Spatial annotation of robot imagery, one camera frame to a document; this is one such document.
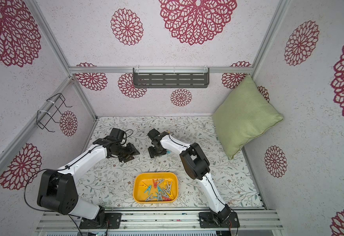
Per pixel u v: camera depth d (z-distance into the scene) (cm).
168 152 99
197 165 58
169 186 83
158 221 75
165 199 80
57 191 43
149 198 80
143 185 85
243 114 86
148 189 83
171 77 94
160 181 86
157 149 84
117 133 69
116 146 66
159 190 83
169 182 86
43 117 73
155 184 85
